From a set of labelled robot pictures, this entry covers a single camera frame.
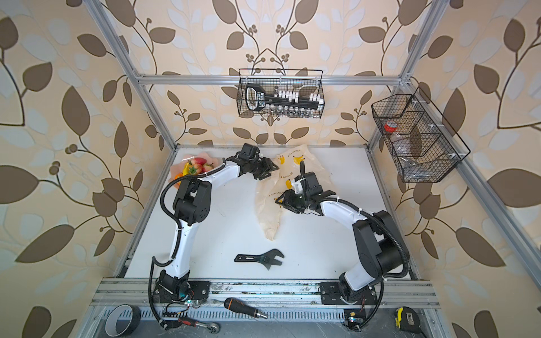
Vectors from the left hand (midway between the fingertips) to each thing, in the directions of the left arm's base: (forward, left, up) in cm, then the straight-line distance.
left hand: (272, 166), depth 100 cm
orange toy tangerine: (-3, +46, -5) cm, 47 cm away
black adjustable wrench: (-40, +1, -10) cm, 41 cm away
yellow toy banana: (+1, +42, -2) cm, 42 cm away
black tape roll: (-60, +49, -10) cm, 78 cm away
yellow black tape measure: (-59, -45, -6) cm, 74 cm away
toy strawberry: (+3, +33, -5) cm, 34 cm away
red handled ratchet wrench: (-62, +18, -8) cm, 65 cm away
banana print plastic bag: (-7, -3, -4) cm, 8 cm away
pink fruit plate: (+1, +38, -2) cm, 39 cm away
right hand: (-20, -3, -1) cm, 20 cm away
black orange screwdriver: (-55, +12, -7) cm, 57 cm away
